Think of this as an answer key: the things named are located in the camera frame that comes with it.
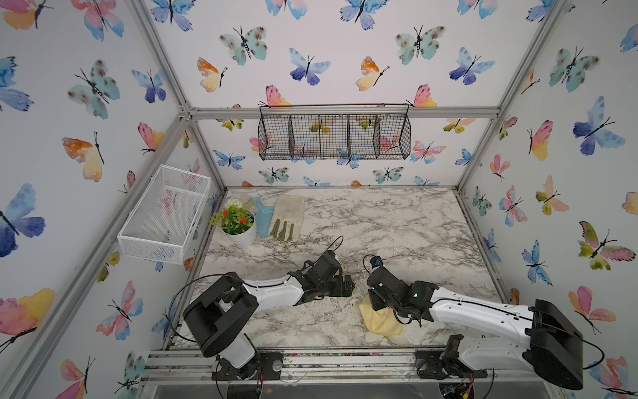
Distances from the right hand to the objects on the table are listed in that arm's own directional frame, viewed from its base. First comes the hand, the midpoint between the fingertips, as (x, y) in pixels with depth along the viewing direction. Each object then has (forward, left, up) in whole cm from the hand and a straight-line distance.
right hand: (375, 288), depth 82 cm
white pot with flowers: (+18, +49, +9) cm, 52 cm away
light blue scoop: (+32, +45, -7) cm, 56 cm away
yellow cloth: (-9, -2, -4) cm, 10 cm away
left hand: (+2, +9, -4) cm, 10 cm away
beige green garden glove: (+35, +35, -5) cm, 50 cm away
